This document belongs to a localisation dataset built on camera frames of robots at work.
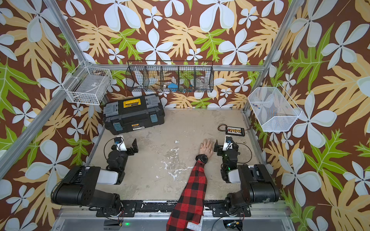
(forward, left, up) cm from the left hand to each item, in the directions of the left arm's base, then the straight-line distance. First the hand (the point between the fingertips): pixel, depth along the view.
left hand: (128, 138), depth 89 cm
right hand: (0, -61, -2) cm, 61 cm away
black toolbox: (+18, -1, +5) cm, 18 cm away
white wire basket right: (+9, -89, +16) cm, 91 cm away
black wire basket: (+39, -24, +19) cm, 49 cm away
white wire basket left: (+24, +24, +22) cm, 40 cm away
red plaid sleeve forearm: (-39, -37, -10) cm, 55 cm away
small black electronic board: (+13, -73, -10) cm, 75 cm away
